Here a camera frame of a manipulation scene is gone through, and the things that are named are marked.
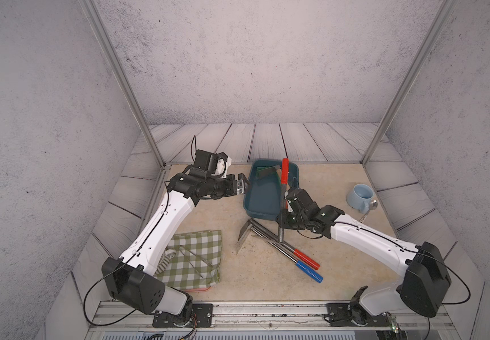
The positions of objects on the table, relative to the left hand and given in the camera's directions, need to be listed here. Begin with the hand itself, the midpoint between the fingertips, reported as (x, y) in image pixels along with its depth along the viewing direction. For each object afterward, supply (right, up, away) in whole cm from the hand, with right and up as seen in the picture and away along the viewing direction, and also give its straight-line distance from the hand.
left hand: (245, 187), depth 74 cm
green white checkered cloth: (-20, -31, +11) cm, 39 cm away
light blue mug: (+52, -5, +25) cm, 58 cm away
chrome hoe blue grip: (+22, -31, +9) cm, 39 cm away
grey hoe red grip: (+11, -21, +16) cm, 28 cm away
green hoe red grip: (+11, +8, +39) cm, 41 cm away
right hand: (+12, -12, +7) cm, 18 cm away
